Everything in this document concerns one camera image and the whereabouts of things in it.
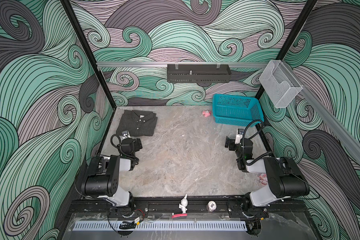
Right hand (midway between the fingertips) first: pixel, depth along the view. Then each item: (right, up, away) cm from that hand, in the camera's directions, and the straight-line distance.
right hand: (235, 136), depth 93 cm
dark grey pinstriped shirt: (-66, +8, +14) cm, 68 cm away
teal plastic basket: (+11, +19, +25) cm, 33 cm away
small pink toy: (-15, +16, +20) cm, 29 cm away
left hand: (-68, -2, +1) cm, 68 cm away
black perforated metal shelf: (-24, +41, +1) cm, 48 cm away
